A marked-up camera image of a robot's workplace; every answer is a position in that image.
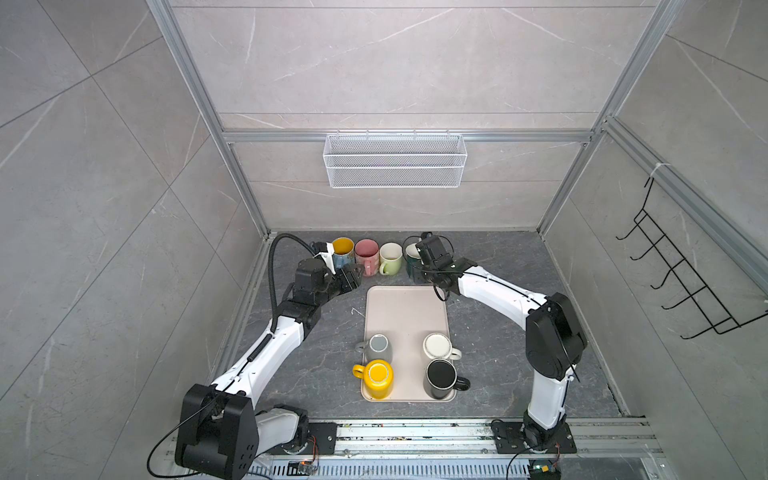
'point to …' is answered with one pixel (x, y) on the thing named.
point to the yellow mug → (378, 378)
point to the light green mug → (390, 258)
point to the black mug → (442, 377)
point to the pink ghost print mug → (366, 254)
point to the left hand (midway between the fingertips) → (357, 263)
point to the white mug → (439, 346)
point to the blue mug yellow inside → (343, 252)
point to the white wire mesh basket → (394, 161)
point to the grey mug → (377, 347)
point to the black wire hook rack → (697, 292)
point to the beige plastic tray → (407, 314)
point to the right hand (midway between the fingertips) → (419, 265)
